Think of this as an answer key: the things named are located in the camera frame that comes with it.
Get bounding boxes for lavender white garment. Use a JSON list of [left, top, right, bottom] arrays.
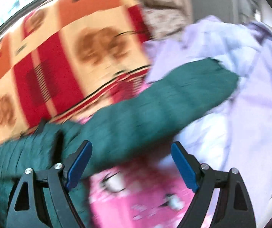
[[145, 16, 272, 227]]

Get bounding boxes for dark green puffer jacket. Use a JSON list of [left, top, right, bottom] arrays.
[[0, 58, 239, 227]]

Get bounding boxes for pink penguin bed sheet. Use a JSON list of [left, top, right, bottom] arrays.
[[0, 80, 213, 228]]

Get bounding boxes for red orange rose blanket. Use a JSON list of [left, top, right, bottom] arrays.
[[0, 0, 150, 142]]

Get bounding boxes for beige patterned cloth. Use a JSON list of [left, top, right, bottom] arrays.
[[139, 0, 193, 40]]

